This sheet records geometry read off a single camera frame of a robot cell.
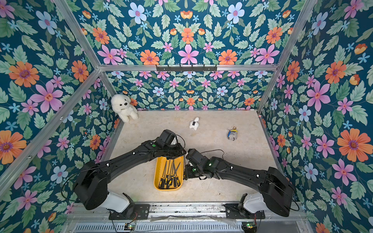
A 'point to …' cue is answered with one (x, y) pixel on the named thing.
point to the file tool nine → (163, 179)
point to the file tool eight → (167, 187)
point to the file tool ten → (161, 179)
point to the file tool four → (178, 179)
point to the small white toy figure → (194, 124)
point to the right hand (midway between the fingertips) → (184, 173)
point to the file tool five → (172, 178)
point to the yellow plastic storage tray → (160, 167)
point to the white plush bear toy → (121, 104)
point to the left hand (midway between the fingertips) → (188, 152)
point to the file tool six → (174, 176)
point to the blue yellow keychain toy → (232, 134)
